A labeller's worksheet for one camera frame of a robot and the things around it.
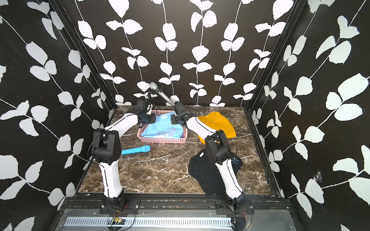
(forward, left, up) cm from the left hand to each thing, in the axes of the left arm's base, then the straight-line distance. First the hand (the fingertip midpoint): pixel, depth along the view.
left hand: (154, 116), depth 100 cm
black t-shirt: (-39, -34, -10) cm, 53 cm away
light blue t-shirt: (-8, -6, -4) cm, 11 cm away
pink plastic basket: (-17, -19, -6) cm, 26 cm away
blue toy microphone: (-23, +5, -6) cm, 24 cm away
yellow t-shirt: (+1, -46, -10) cm, 47 cm away
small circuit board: (-60, +13, -12) cm, 62 cm away
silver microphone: (+14, -1, +15) cm, 21 cm away
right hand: (-1, -13, +1) cm, 13 cm away
